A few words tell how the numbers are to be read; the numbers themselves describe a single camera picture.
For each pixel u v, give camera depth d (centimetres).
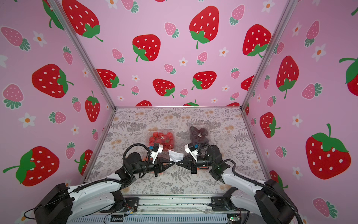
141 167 64
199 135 93
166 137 101
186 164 66
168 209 73
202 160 66
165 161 67
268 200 41
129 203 75
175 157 63
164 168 68
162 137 93
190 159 65
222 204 73
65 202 42
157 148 64
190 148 62
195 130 104
